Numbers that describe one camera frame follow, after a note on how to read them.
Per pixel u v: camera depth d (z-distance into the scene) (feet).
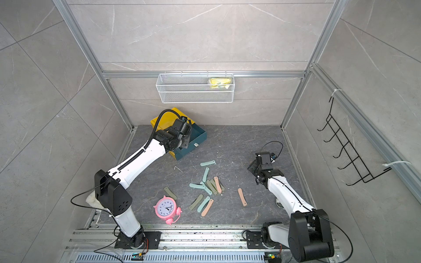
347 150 2.20
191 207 2.69
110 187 1.43
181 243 2.40
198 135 2.82
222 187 2.94
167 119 2.12
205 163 3.28
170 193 2.88
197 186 2.97
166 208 2.66
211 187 2.96
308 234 1.32
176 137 2.05
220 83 2.75
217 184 2.95
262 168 2.17
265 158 2.20
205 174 3.12
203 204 2.75
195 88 3.31
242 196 2.82
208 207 2.73
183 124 2.09
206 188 2.94
